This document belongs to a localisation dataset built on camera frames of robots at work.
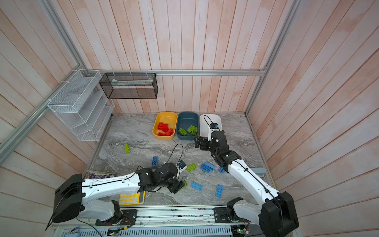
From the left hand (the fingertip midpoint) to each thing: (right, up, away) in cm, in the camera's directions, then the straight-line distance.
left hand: (178, 182), depth 78 cm
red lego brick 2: (-7, +26, +25) cm, 37 cm away
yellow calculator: (-22, -9, 0) cm, 24 cm away
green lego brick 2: (+8, +28, +32) cm, 43 cm away
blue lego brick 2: (+19, +6, +12) cm, 23 cm away
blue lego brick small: (+26, +4, +10) cm, 28 cm away
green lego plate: (+10, +27, +29) cm, 41 cm away
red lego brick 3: (-14, +25, +26) cm, 39 cm away
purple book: (-51, +1, +8) cm, 52 cm away
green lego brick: (+1, +26, +30) cm, 40 cm away
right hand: (+13, +24, +5) cm, 28 cm away
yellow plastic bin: (-10, +37, +38) cm, 54 cm away
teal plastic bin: (+3, +35, +37) cm, 51 cm away
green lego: (-36, +15, +20) cm, 44 cm away
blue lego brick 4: (+11, -5, +6) cm, 13 cm away
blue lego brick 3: (+17, +4, +12) cm, 21 cm away
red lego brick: (-12, +30, +28) cm, 43 cm away
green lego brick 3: (+8, +5, +13) cm, 16 cm away
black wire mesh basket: (-31, +56, +12) cm, 65 cm away
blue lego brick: (-16, +8, +15) cm, 23 cm away
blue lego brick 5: (+23, -6, +3) cm, 24 cm away
